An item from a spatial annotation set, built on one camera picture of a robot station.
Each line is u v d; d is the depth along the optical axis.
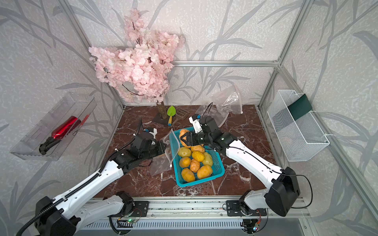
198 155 0.84
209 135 0.57
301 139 0.59
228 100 1.12
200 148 0.90
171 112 1.16
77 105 0.81
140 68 0.62
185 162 0.82
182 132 0.72
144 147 0.59
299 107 0.70
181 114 1.13
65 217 0.40
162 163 0.85
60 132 0.63
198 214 0.73
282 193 0.39
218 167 0.82
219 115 1.12
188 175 0.80
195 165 0.83
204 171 0.81
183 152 0.89
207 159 0.86
